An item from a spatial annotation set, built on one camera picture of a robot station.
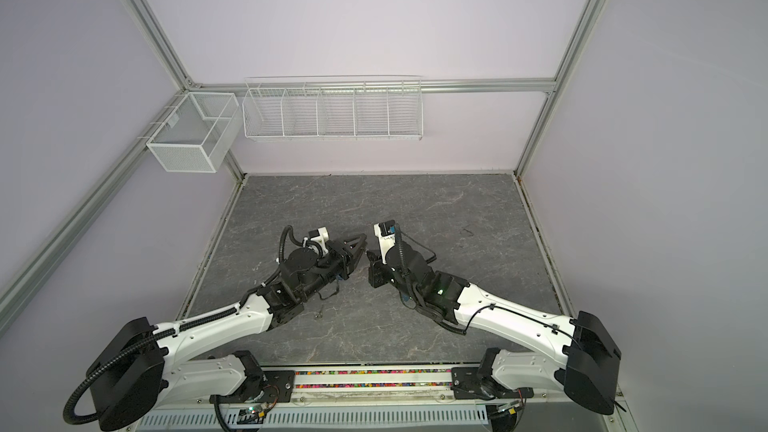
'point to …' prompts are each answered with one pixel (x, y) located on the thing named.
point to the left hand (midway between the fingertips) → (370, 242)
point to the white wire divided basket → (333, 108)
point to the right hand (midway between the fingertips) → (367, 256)
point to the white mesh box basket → (195, 135)
